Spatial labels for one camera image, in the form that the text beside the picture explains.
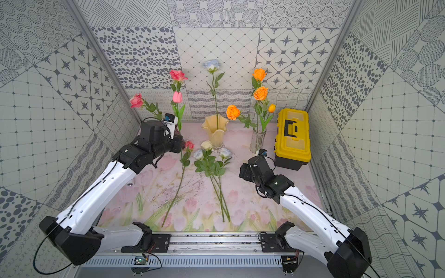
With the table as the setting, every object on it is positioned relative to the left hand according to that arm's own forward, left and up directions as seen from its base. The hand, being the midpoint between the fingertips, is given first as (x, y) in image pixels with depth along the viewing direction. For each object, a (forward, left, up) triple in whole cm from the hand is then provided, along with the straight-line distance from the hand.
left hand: (179, 132), depth 72 cm
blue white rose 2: (+9, -19, -29) cm, 36 cm away
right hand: (-8, -30, -18) cm, 36 cm away
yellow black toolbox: (+5, -54, -17) cm, 57 cm away
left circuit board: (-42, +16, -34) cm, 57 cm away
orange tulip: (+18, -42, -1) cm, 46 cm away
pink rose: (+6, +5, -31) cm, 32 cm away
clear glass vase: (+15, -37, -23) cm, 46 cm away
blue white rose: (+4, -6, -31) cm, 32 cm away
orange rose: (+10, -23, +2) cm, 25 cm away
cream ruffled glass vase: (+21, -13, -16) cm, 29 cm away
